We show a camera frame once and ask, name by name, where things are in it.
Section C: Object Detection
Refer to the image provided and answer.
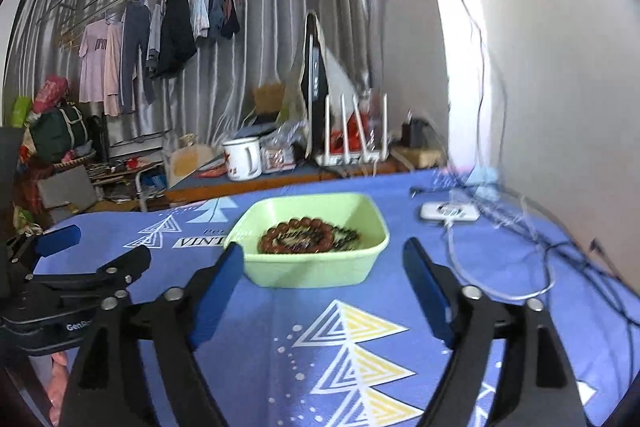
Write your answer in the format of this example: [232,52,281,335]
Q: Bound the brown wooden bead bracelet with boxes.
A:
[257,215,335,256]

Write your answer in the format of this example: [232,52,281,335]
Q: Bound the pile of mixed jewelry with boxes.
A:
[258,221,361,255]

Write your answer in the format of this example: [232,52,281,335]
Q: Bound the person's left hand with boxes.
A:
[47,352,70,426]

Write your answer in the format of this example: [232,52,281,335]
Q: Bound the grey box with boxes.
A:
[37,166,98,210]

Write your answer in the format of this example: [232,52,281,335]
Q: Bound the wooden side desk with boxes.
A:
[165,146,445,206]

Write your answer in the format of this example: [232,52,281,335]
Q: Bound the dark green duffel bag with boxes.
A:
[30,104,89,164]

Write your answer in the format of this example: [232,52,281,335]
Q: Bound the beige bag on floor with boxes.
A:
[163,133,220,188]

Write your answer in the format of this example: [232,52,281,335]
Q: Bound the white enamel star mug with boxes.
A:
[222,136,262,182]

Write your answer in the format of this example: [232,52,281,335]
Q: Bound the blue printed tablecloth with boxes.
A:
[29,167,640,427]

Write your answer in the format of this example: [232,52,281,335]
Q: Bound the white charger puck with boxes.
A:
[419,202,480,223]

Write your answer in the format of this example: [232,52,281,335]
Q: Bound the green plastic tray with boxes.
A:
[224,192,390,289]

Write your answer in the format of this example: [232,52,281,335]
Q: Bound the clear plastic packet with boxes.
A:
[259,120,307,174]

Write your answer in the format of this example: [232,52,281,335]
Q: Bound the pink t-shirt on hanger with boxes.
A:
[78,20,122,117]

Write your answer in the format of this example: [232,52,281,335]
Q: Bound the cardboard box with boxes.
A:
[252,83,285,115]

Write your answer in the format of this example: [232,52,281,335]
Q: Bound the black jacket on hanger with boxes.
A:
[156,0,196,77]

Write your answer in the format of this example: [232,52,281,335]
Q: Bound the blue jeans on hanger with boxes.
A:
[119,1,155,114]

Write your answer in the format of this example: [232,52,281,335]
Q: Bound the white wifi router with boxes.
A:
[311,93,390,168]

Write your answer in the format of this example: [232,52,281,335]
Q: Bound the cloth covered monitor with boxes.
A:
[280,11,358,160]

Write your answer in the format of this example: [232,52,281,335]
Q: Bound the black power adapter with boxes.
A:
[400,118,430,148]

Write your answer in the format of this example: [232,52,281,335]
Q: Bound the grey curtain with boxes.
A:
[1,0,373,145]

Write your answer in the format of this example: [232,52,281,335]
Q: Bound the white charging cable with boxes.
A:
[441,196,558,304]

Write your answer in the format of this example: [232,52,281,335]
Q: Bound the black cable bundle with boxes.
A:
[408,0,640,333]

